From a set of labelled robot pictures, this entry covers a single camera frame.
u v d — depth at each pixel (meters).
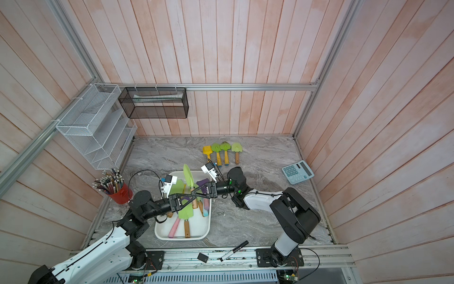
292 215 0.46
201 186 0.69
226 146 1.12
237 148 1.13
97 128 0.72
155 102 1.04
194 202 0.69
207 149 1.11
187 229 0.80
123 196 0.84
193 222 0.84
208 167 0.71
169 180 0.68
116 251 0.52
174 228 0.80
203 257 0.75
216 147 1.11
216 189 0.67
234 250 0.75
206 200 0.85
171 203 0.62
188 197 0.67
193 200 0.68
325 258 0.76
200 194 0.68
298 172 1.00
